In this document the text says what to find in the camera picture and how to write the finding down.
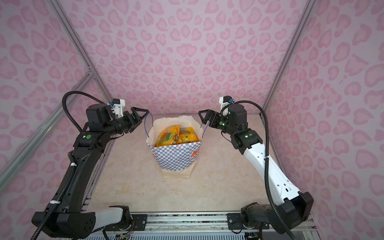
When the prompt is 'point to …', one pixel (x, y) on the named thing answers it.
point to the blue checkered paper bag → (175, 161)
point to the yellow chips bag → (169, 135)
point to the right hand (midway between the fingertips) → (205, 113)
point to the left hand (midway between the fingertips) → (145, 113)
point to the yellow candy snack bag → (187, 135)
